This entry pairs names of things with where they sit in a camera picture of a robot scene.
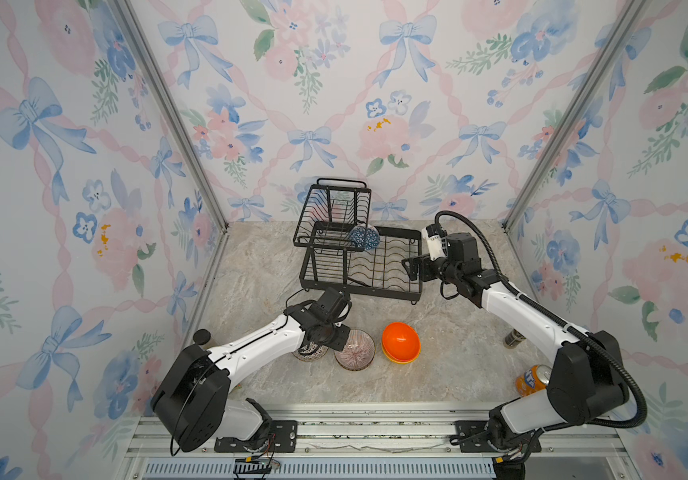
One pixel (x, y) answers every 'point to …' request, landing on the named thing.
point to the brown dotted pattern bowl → (310, 351)
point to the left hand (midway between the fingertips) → (343, 334)
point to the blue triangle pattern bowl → (366, 237)
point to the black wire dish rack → (340, 247)
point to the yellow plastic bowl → (398, 361)
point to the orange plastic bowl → (401, 341)
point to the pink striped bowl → (358, 352)
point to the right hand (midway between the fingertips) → (417, 255)
